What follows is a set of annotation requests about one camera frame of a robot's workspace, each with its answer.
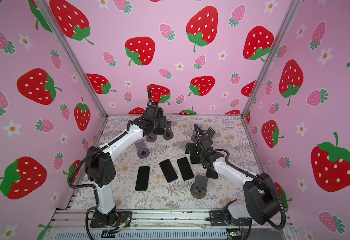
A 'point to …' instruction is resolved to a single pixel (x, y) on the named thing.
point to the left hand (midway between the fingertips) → (162, 118)
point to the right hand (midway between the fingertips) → (192, 145)
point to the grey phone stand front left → (143, 152)
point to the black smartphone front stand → (185, 168)
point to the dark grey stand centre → (168, 134)
